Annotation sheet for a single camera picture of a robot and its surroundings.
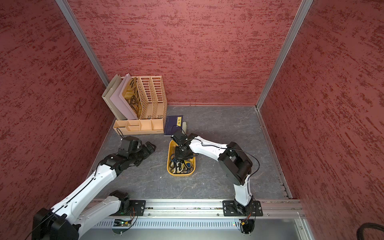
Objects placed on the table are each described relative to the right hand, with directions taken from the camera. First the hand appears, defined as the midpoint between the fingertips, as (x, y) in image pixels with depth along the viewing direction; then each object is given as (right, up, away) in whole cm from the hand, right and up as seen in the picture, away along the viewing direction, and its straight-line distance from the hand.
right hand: (179, 160), depth 87 cm
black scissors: (0, -3, -2) cm, 4 cm away
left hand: (-16, +5, -5) cm, 17 cm away
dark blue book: (-9, +23, +23) cm, 34 cm away
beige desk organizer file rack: (-27, +37, +35) cm, 57 cm away
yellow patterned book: (-35, +43, +13) cm, 56 cm away
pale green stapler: (+1, +19, +17) cm, 25 cm away
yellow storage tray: (-5, +8, +6) cm, 12 cm away
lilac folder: (-37, +36, +2) cm, 52 cm away
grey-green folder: (-42, +40, -2) cm, 58 cm away
